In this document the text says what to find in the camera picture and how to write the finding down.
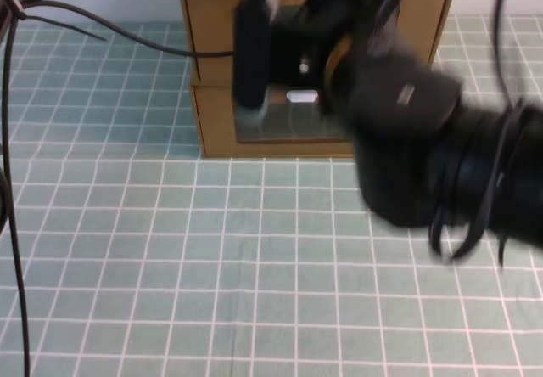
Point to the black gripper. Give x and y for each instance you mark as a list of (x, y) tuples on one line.
[(363, 57)]

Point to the brown cardboard shoebox drawer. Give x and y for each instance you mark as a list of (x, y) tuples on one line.
[(288, 130)]

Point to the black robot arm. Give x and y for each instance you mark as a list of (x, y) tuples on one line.
[(425, 159)]

